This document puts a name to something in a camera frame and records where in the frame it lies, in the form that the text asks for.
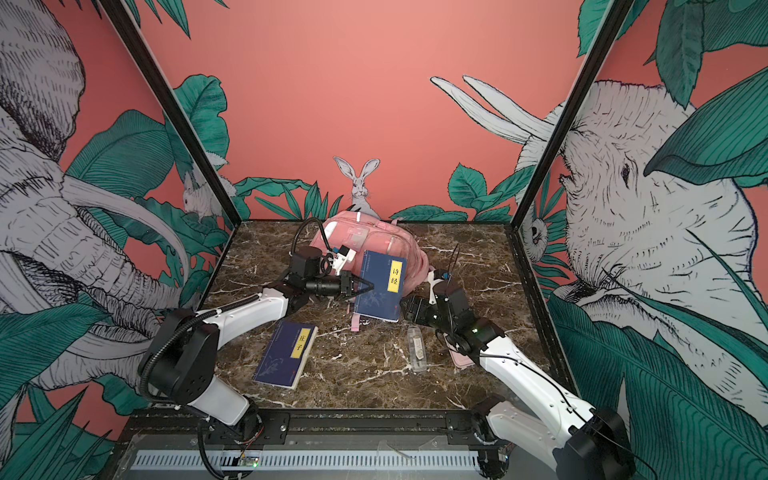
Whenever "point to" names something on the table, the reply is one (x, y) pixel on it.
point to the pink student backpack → (348, 235)
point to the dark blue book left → (286, 354)
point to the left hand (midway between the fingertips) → (373, 285)
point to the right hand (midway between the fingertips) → (406, 302)
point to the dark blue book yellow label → (388, 274)
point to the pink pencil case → (459, 359)
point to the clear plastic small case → (417, 355)
